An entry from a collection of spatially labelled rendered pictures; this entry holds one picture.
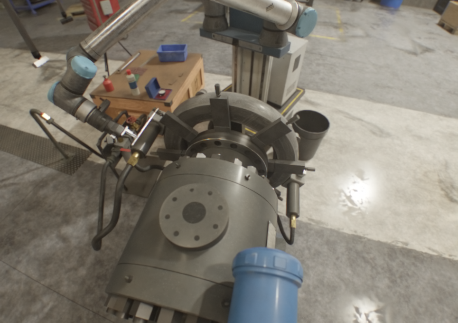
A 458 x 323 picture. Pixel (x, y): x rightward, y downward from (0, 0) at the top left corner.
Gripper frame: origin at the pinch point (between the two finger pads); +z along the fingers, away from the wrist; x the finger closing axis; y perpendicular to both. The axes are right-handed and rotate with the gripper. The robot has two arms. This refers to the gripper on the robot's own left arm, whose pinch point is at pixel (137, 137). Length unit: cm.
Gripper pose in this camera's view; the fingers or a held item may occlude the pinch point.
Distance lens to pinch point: 104.6
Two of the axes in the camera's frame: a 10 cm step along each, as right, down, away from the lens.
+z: 7.5, 5.5, 3.8
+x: 5.7, -2.2, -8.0
